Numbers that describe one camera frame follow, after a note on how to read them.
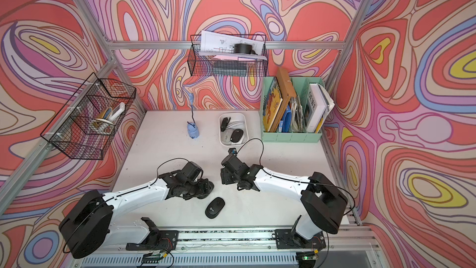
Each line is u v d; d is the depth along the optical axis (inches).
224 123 42.4
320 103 34.7
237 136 39.9
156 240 26.7
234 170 25.2
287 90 32.8
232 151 30.2
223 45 34.0
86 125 30.1
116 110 29.5
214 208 31.7
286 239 28.8
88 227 16.2
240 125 42.7
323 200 17.5
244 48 32.3
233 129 42.2
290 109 36.4
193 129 40.0
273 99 39.0
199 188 30.1
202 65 39.9
